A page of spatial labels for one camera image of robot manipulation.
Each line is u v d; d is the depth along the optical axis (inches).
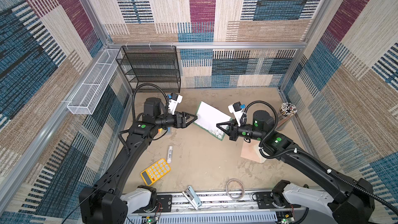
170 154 34.2
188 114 25.4
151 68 43.2
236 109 24.4
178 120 24.8
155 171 32.1
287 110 33.5
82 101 36.0
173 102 26.0
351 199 15.2
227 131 25.9
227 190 29.9
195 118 26.9
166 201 29.2
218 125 26.7
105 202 14.6
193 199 28.7
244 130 24.1
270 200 28.7
